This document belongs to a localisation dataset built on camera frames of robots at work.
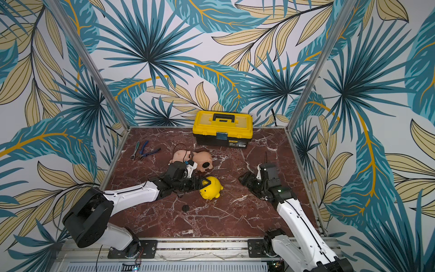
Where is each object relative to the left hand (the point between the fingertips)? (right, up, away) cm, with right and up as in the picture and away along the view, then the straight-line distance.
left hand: (205, 186), depth 83 cm
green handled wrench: (-45, +18, +24) cm, 55 cm away
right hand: (+18, +3, -3) cm, 18 cm away
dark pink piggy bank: (-2, +11, +11) cm, 16 cm away
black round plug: (-1, +9, +11) cm, 14 cm away
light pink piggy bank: (-14, +14, +11) cm, 23 cm away
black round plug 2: (-10, -12, +3) cm, 16 cm away
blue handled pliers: (-41, +15, +21) cm, 49 cm away
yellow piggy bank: (+4, -2, 0) cm, 4 cm away
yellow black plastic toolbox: (+9, +29, +14) cm, 33 cm away
